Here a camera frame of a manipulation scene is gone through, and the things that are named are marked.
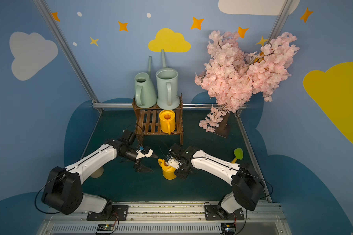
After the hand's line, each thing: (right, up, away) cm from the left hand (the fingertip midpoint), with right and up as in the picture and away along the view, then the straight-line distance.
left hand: (155, 161), depth 78 cm
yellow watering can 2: (+7, -6, +1) cm, 10 cm away
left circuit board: (-24, -31, -6) cm, 40 cm away
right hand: (+15, -7, +4) cm, 17 cm away
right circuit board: (+38, -32, -6) cm, 50 cm away
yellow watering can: (+7, +22, +4) cm, 23 cm away
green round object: (+53, +1, +18) cm, 56 cm away
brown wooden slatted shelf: (-8, +22, +18) cm, 29 cm away
